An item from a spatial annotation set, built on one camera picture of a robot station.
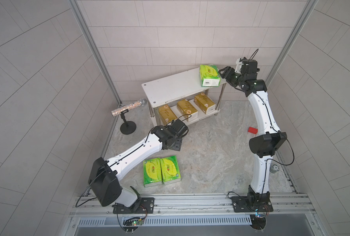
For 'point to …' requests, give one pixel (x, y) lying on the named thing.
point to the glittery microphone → (142, 102)
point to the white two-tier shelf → (162, 91)
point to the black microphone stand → (129, 127)
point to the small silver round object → (274, 168)
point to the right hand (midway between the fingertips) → (221, 71)
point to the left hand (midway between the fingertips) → (176, 143)
